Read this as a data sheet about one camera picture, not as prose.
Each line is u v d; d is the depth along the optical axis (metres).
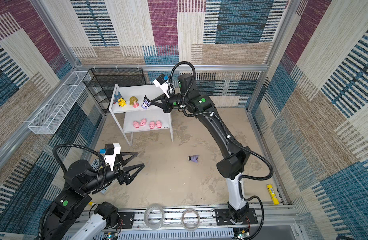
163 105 0.67
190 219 0.75
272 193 0.79
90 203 0.49
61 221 0.43
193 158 0.92
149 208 0.74
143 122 0.90
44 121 0.70
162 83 0.59
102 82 1.05
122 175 0.52
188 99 0.56
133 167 0.54
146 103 0.67
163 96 0.62
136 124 0.89
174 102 0.61
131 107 0.76
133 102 0.75
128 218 0.74
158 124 0.89
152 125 0.89
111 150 0.51
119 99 0.74
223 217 0.73
